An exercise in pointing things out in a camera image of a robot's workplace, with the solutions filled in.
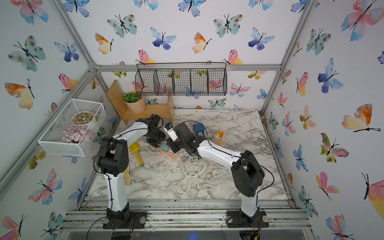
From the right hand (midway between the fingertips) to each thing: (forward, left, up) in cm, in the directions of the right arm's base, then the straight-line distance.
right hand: (170, 140), depth 83 cm
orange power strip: (+17, -30, -15) cm, 37 cm away
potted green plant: (+28, +28, +1) cm, 40 cm away
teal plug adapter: (+1, +6, -11) cm, 12 cm away
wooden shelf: (+27, +8, -5) cm, 29 cm away
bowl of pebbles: (-1, +39, +17) cm, 43 cm away
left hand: (+9, +6, -13) cm, 17 cm away
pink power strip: (0, +3, -16) cm, 16 cm away
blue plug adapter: (+17, -14, -10) cm, 24 cm away
